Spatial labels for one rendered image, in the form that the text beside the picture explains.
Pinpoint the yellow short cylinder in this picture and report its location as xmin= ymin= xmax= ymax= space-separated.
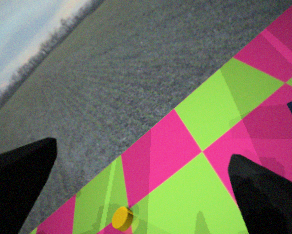
xmin=112 ymin=206 xmax=133 ymax=232

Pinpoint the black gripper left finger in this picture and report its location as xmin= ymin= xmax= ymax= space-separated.
xmin=0 ymin=138 xmax=58 ymax=234

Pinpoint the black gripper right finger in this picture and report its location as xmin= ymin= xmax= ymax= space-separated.
xmin=227 ymin=154 xmax=292 ymax=234

